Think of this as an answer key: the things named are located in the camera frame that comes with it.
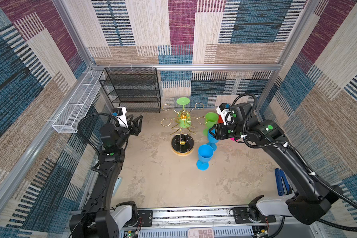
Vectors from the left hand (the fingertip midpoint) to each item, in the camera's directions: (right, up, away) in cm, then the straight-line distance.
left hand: (136, 113), depth 73 cm
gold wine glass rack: (+23, -16, +26) cm, 38 cm away
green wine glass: (+23, -1, +4) cm, 24 cm away
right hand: (+37, -9, -4) cm, 39 cm away
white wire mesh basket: (-31, -3, -3) cm, 31 cm away
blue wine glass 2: (+36, -22, +12) cm, 43 cm away
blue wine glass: (+41, -15, +18) cm, 47 cm away
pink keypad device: (+31, -55, -4) cm, 63 cm away
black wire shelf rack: (-11, +20, +36) cm, 43 cm away
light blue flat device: (-13, -39, +9) cm, 42 cm away
